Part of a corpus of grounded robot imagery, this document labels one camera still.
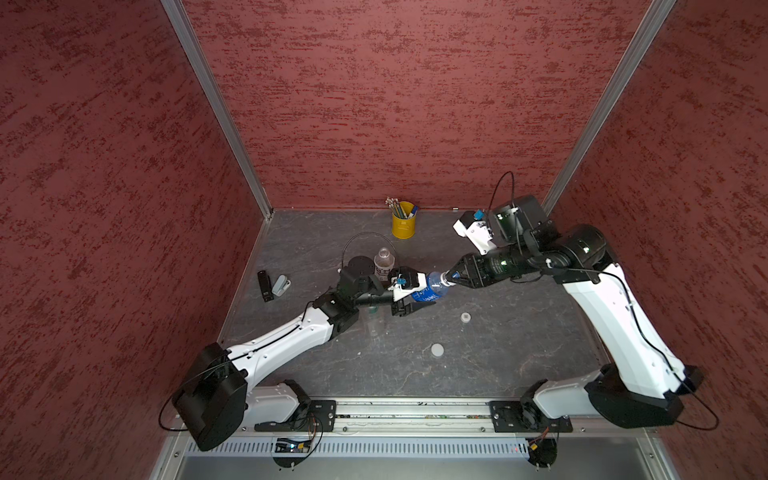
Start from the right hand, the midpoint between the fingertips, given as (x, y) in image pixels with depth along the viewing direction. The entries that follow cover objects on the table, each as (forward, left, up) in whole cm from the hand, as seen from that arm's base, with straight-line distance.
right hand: (455, 283), depth 61 cm
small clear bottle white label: (+15, +16, -16) cm, 27 cm away
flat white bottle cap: (-3, +1, -33) cm, 34 cm away
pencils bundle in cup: (+41, +12, -18) cm, 46 cm away
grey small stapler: (+18, +50, -30) cm, 61 cm away
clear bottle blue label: (0, +4, -4) cm, 6 cm away
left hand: (+4, +5, -10) cm, 11 cm away
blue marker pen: (+45, +5, -22) cm, 50 cm away
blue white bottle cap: (+1, +2, -1) cm, 2 cm away
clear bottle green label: (+5, +19, -33) cm, 38 cm away
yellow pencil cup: (+41, +9, -29) cm, 51 cm away
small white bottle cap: (+7, -9, -34) cm, 36 cm away
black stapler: (+19, +56, -30) cm, 66 cm away
